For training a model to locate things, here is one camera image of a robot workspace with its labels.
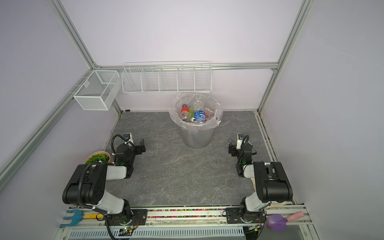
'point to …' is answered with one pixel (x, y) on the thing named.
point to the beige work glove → (253, 181)
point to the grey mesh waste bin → (197, 139)
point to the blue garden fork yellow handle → (78, 216)
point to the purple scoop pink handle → (277, 222)
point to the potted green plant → (102, 156)
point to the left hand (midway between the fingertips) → (136, 141)
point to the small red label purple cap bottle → (185, 113)
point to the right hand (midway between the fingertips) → (239, 143)
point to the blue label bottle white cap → (200, 115)
